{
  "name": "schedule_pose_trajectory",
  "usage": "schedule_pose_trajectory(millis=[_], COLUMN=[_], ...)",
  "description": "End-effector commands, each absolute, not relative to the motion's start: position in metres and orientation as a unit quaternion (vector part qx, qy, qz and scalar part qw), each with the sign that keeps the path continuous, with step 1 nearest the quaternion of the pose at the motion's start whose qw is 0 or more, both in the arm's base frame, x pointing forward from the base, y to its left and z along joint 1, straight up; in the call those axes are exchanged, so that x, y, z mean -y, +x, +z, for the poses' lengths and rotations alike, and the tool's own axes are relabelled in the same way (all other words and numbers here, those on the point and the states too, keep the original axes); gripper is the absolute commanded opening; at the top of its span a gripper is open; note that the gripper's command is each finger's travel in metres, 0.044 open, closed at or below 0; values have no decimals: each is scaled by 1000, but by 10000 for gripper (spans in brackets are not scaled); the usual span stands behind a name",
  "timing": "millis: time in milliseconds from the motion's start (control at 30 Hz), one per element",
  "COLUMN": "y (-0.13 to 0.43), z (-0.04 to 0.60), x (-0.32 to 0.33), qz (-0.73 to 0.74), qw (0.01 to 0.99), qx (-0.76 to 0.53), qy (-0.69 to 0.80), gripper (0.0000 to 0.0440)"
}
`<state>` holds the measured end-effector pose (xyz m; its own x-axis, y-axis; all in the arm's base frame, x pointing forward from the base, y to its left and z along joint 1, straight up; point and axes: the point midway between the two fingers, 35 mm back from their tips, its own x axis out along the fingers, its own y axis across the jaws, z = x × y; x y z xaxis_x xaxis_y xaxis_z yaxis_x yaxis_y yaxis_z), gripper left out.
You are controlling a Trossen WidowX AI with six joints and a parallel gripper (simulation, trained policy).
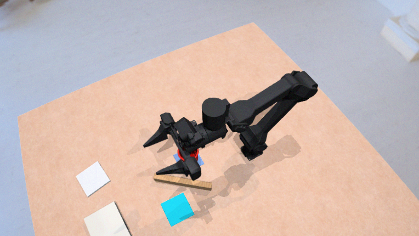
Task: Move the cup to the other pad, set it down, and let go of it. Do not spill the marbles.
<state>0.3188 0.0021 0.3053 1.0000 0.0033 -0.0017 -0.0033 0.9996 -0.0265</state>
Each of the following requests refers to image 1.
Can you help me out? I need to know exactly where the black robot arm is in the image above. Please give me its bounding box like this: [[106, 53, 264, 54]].
[[173, 71, 318, 161]]

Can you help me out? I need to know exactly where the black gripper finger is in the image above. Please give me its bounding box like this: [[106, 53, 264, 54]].
[[143, 121, 168, 148], [156, 159, 188, 177]]

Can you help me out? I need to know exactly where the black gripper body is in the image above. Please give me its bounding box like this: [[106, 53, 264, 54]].
[[160, 113, 210, 181]]

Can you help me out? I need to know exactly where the brown wooden plank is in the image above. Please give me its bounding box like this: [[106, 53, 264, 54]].
[[153, 173, 212, 191]]

